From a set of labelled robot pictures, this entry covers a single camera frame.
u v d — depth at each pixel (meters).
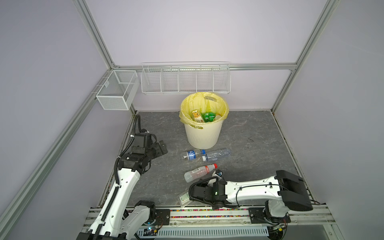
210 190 0.58
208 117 0.96
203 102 0.96
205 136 0.94
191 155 0.91
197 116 0.93
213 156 0.91
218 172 0.71
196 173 0.83
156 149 0.68
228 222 0.74
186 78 0.99
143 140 0.55
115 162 0.50
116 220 0.39
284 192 0.41
